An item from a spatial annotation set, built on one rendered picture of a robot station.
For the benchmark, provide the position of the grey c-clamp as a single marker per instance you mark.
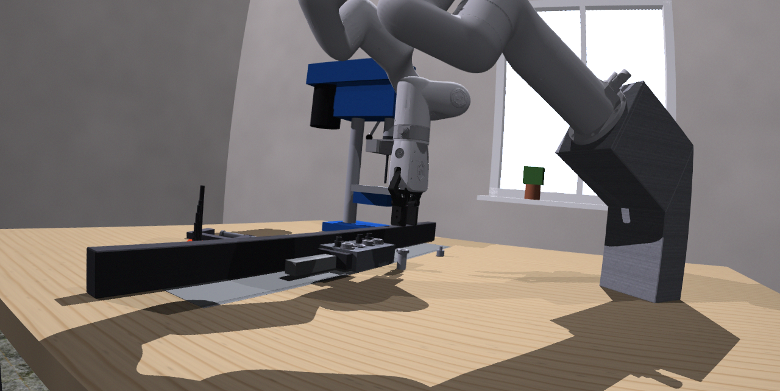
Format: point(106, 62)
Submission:
point(208, 234)

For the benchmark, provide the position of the dark grey rectangular bar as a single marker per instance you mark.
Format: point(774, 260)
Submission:
point(324, 260)

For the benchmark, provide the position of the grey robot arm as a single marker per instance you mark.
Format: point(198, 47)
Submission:
point(471, 39)

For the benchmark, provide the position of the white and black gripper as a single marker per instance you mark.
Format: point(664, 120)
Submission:
point(409, 170)

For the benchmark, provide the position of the long black rectangular bar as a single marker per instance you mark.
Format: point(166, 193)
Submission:
point(128, 269)

